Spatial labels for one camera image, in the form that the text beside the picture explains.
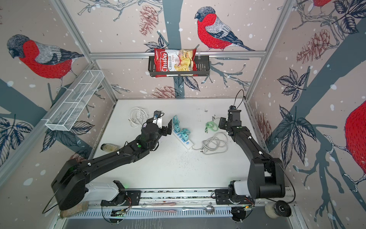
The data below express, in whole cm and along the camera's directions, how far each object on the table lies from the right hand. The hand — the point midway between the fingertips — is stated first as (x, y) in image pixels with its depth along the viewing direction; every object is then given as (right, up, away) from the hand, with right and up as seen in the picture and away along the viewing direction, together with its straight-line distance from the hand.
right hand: (224, 119), depth 91 cm
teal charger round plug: (-26, -11, -1) cm, 28 cm away
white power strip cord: (-63, +1, +18) cm, 66 cm away
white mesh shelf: (-87, +4, -18) cm, 89 cm away
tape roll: (+16, -37, -30) cm, 50 cm away
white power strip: (-23, -16, +1) cm, 29 cm away
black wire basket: (-13, +36, +4) cm, 38 cm away
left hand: (-36, +2, -11) cm, 38 cm away
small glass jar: (-74, -18, -2) cm, 76 cm away
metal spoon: (-13, -43, -22) cm, 50 cm away
